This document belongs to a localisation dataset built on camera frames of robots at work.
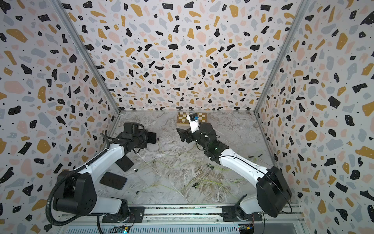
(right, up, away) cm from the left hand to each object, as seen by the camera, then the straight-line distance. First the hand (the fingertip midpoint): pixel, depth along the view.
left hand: (150, 132), depth 88 cm
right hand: (+21, +4, -12) cm, 25 cm away
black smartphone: (+1, -3, -1) cm, 3 cm away
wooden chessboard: (+17, +8, +25) cm, 31 cm away
